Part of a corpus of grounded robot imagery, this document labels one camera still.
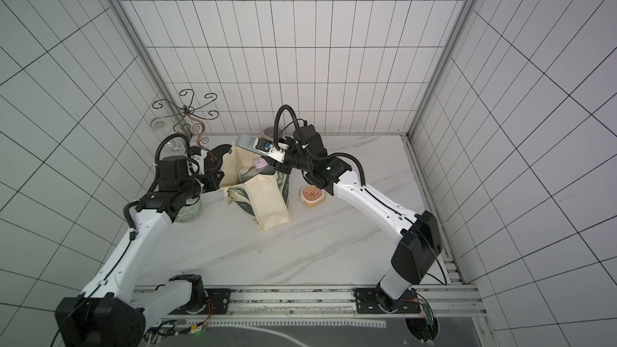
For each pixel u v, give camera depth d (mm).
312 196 948
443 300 757
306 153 530
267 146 577
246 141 673
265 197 784
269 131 1154
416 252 411
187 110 852
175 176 579
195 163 629
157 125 786
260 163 885
